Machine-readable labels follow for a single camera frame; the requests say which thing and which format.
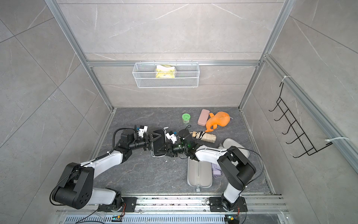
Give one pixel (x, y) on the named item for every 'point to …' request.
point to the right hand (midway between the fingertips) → (159, 152)
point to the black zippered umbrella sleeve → (158, 143)
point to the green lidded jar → (186, 117)
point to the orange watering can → (221, 119)
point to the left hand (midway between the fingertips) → (161, 137)
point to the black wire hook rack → (301, 136)
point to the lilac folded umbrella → (216, 170)
